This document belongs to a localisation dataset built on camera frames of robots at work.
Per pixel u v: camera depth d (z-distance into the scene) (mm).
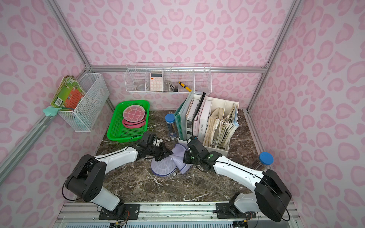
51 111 629
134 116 1123
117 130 1062
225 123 784
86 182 445
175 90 909
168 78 1010
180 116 753
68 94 720
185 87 977
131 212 732
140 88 956
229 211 641
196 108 841
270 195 404
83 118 760
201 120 803
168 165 879
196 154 618
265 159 706
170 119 881
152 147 752
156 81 951
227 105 905
